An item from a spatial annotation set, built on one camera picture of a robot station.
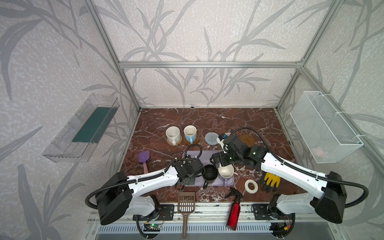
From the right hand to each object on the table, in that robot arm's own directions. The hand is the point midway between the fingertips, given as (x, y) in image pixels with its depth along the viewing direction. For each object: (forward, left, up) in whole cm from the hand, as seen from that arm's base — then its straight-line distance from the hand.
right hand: (216, 153), depth 77 cm
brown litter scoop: (-21, +16, -16) cm, 31 cm away
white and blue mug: (+20, +15, -9) cm, 26 cm away
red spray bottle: (-26, -7, -12) cm, 30 cm away
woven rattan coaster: (+17, +22, -15) cm, 32 cm away
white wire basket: (-2, -45, +19) cm, 48 cm away
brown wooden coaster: (+17, +11, -15) cm, 25 cm away
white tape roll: (-15, -20, -16) cm, 29 cm away
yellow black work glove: (-10, -31, -14) cm, 35 cm away
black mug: (-6, +3, -13) cm, 15 cm away
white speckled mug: (+20, +27, -11) cm, 35 cm away
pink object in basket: (-1, -50, +4) cm, 50 cm away
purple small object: (+6, +45, -16) cm, 48 cm away
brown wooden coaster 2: (+19, -25, -18) cm, 36 cm away
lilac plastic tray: (-3, +6, +4) cm, 8 cm away
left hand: (-7, +14, -12) cm, 20 cm away
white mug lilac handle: (-4, -7, -15) cm, 17 cm away
